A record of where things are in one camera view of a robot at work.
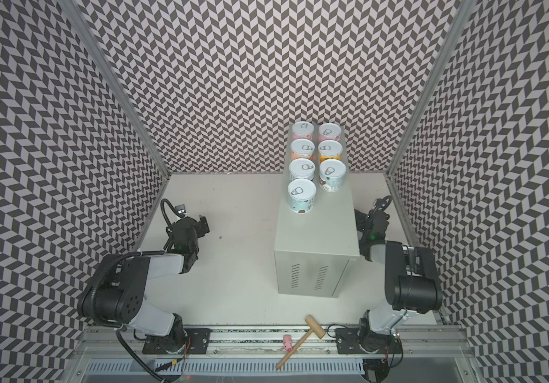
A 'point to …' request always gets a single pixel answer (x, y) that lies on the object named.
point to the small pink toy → (287, 342)
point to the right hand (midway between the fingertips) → (364, 218)
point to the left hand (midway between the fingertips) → (189, 219)
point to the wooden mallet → (313, 326)
